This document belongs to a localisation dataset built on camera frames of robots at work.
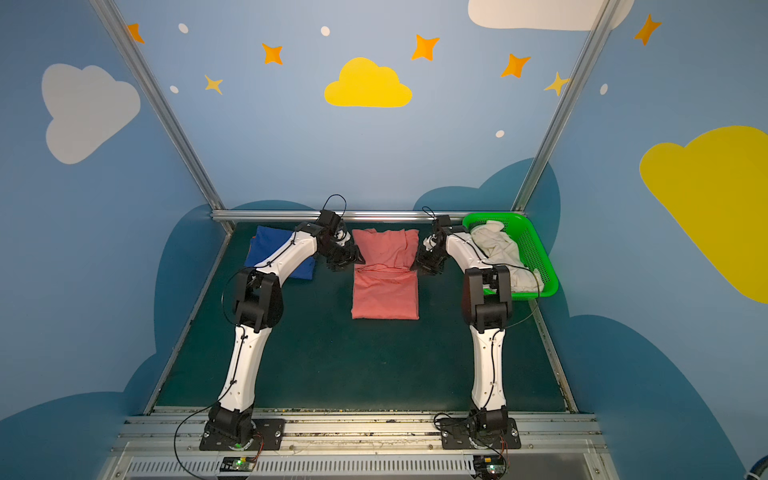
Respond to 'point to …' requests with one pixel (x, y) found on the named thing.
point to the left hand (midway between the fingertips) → (360, 262)
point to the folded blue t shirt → (264, 240)
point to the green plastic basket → (528, 246)
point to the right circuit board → (490, 466)
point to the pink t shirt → (384, 286)
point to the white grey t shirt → (499, 247)
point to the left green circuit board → (237, 464)
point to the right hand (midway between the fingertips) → (417, 266)
